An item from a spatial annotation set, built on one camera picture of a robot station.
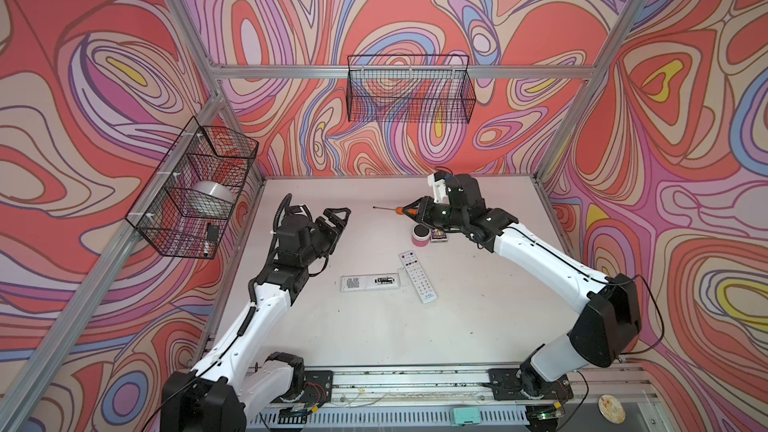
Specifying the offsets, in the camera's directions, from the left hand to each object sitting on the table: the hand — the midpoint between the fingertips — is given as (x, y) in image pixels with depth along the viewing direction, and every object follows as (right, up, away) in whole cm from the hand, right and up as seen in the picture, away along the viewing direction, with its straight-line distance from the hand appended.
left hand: (350, 218), depth 77 cm
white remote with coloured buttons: (+20, -20, +12) cm, 31 cm away
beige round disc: (+64, -46, -6) cm, 78 cm away
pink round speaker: (+21, -6, +19) cm, 29 cm away
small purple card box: (+27, -7, +22) cm, 36 cm away
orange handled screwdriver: (+13, +2, +2) cm, 13 cm away
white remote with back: (+3, -20, +13) cm, 24 cm away
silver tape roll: (-33, +5, -7) cm, 34 cm away
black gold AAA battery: (+9, -19, +14) cm, 25 cm away
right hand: (+15, +1, +1) cm, 16 cm away
